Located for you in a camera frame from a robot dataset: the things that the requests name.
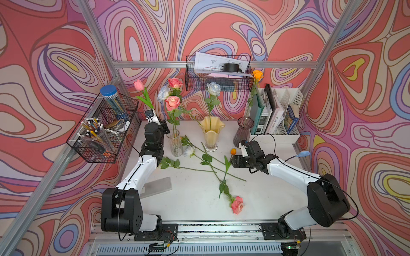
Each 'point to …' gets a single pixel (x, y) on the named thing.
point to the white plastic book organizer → (283, 97)
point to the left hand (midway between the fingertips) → (160, 117)
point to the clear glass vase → (176, 146)
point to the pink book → (274, 121)
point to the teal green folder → (257, 109)
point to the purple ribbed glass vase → (244, 124)
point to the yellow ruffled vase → (211, 126)
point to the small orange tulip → (223, 186)
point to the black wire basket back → (195, 81)
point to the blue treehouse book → (290, 120)
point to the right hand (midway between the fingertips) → (237, 164)
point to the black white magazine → (266, 114)
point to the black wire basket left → (116, 129)
